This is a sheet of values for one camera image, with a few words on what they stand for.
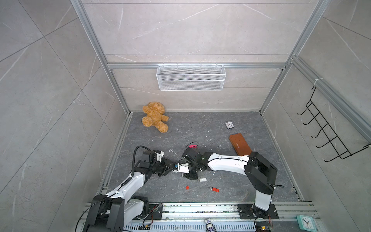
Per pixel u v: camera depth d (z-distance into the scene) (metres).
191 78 1.01
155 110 1.08
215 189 0.81
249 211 0.74
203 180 0.84
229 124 1.09
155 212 0.73
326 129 0.69
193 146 0.75
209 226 0.67
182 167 0.75
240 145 0.99
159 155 0.82
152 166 0.71
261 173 0.47
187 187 0.82
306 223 0.69
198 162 0.66
